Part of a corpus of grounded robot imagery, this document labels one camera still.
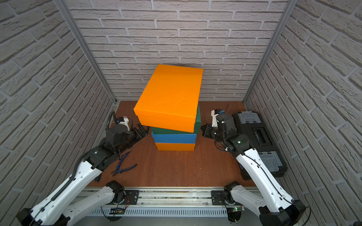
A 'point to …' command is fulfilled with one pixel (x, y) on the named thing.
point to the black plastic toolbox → (252, 124)
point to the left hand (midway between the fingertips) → (147, 126)
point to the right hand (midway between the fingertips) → (202, 127)
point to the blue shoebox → (175, 138)
